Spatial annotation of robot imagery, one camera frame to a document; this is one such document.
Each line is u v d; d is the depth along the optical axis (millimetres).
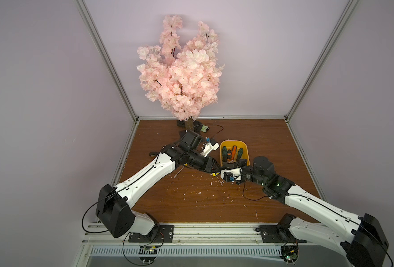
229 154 994
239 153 984
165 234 730
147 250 715
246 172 643
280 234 645
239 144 1004
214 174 677
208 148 680
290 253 697
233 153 998
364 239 379
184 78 618
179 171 553
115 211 396
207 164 632
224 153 975
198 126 1133
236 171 644
